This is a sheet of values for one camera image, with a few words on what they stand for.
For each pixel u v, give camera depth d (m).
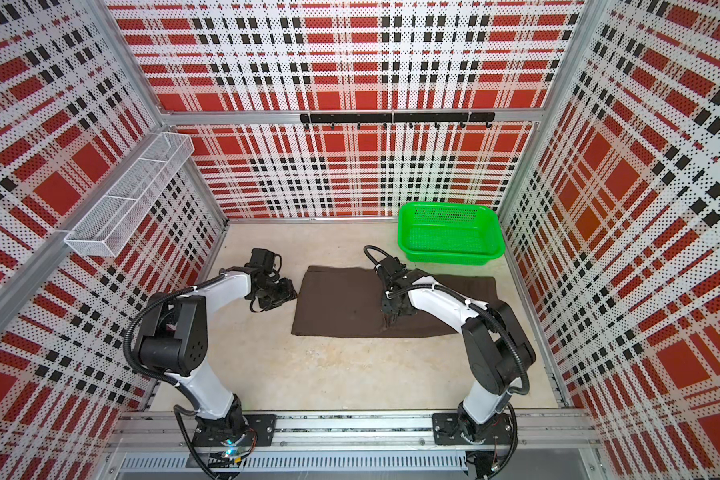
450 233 1.17
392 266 0.72
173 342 0.48
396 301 0.66
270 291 0.84
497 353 0.45
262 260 0.79
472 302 0.50
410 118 0.89
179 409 0.66
